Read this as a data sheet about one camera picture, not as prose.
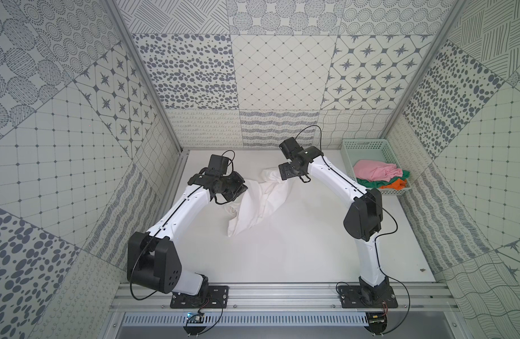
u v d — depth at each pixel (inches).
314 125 43.4
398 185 36.4
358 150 46.6
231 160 27.5
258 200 37.6
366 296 25.6
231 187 28.3
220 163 25.9
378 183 36.7
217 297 28.9
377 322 28.6
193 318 28.2
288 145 28.7
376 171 39.6
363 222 20.9
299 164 25.8
